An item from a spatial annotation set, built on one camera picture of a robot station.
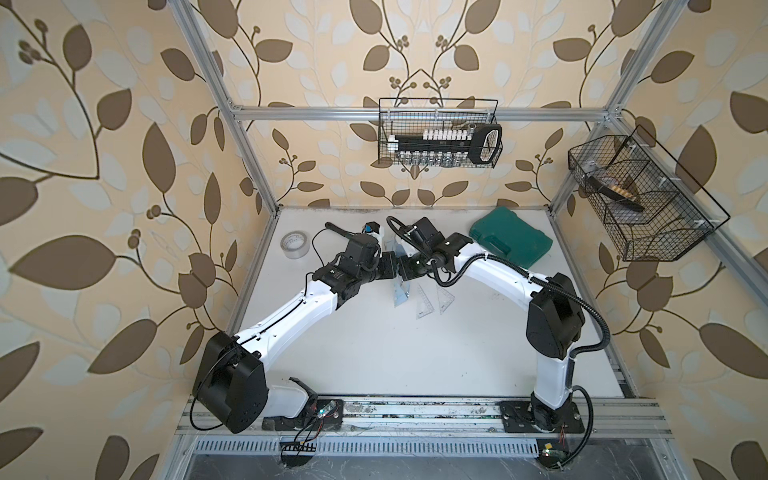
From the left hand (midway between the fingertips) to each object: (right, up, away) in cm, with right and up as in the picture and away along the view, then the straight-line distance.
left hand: (394, 255), depth 80 cm
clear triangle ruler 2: (+16, -15, +16) cm, 27 cm away
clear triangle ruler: (+9, -17, +15) cm, 24 cm away
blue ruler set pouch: (+2, -9, +1) cm, 9 cm away
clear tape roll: (-37, +2, +29) cm, 47 cm away
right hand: (+2, -5, +8) cm, 9 cm away
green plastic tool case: (+41, +6, +29) cm, 51 cm away
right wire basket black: (+64, +12, -7) cm, 65 cm away
